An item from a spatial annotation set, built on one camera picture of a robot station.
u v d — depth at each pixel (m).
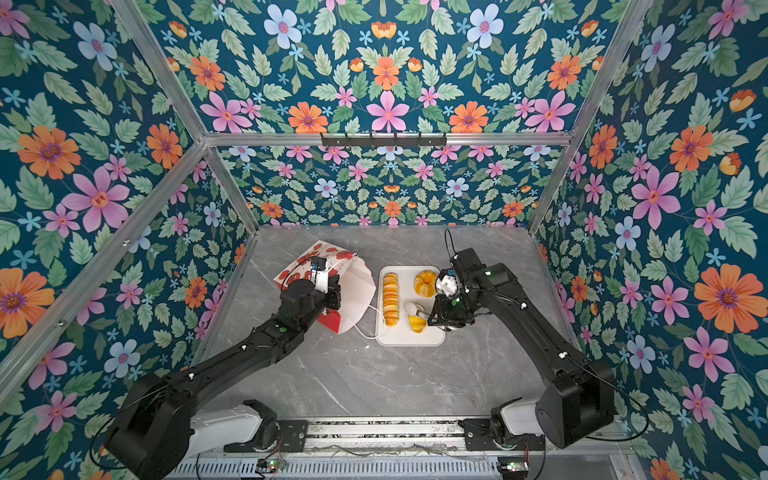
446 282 0.73
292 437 0.74
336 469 0.77
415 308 0.83
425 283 0.99
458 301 0.65
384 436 0.75
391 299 0.97
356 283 0.96
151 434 0.40
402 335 0.92
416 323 0.88
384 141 0.93
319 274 0.70
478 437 0.73
